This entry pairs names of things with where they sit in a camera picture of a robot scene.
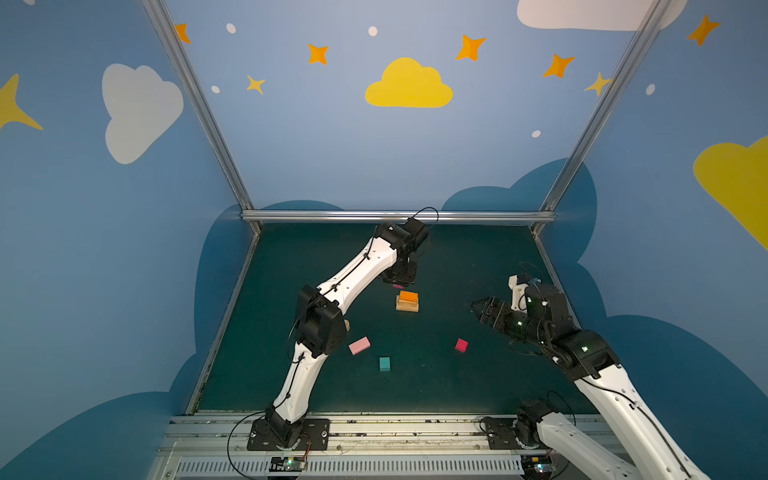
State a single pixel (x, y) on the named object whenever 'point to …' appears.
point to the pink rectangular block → (359, 345)
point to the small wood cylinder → (347, 325)
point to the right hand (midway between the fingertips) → (484, 306)
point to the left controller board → (287, 464)
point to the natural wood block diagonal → (405, 305)
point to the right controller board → (537, 467)
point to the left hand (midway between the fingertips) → (406, 282)
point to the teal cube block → (384, 363)
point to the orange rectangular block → (408, 296)
